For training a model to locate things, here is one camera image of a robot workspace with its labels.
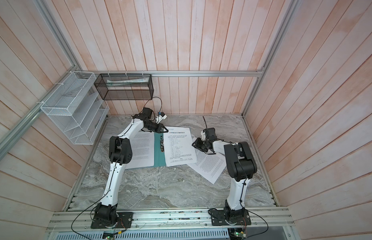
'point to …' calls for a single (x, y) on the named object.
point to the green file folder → (159, 160)
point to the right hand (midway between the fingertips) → (193, 144)
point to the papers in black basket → (127, 82)
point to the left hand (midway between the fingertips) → (167, 132)
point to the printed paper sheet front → (142, 144)
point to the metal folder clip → (162, 144)
